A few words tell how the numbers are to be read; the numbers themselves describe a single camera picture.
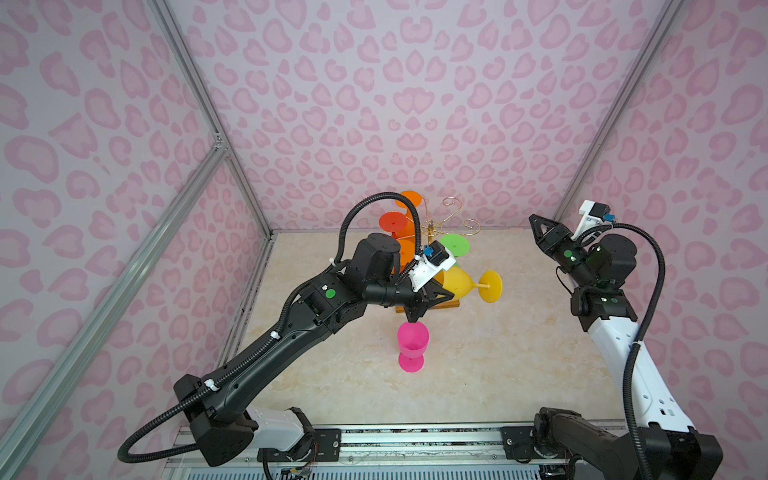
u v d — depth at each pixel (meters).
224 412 0.38
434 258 0.49
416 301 0.52
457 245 0.71
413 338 0.81
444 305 0.96
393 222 0.78
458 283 0.62
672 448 0.40
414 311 0.53
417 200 0.82
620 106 0.84
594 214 0.60
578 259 0.59
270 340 0.41
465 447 0.74
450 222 1.25
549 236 0.63
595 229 0.58
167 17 0.69
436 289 0.57
